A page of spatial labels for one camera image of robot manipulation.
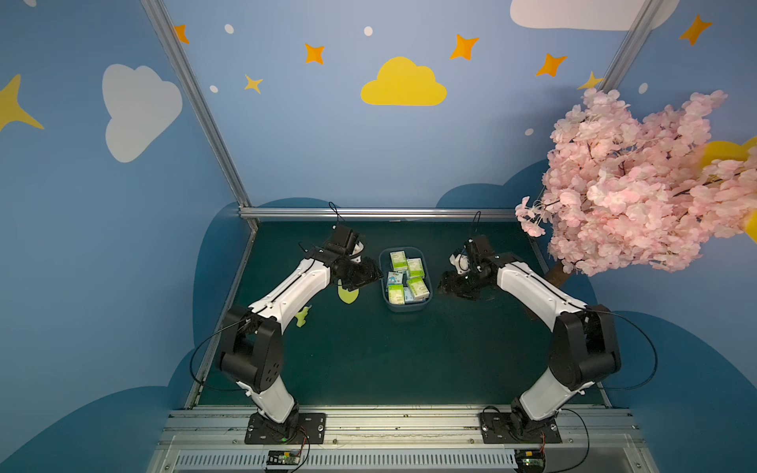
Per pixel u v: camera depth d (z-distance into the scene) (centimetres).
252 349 45
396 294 96
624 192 51
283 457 72
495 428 75
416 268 101
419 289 96
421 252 105
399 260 104
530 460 73
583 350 46
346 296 100
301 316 95
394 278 101
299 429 72
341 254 68
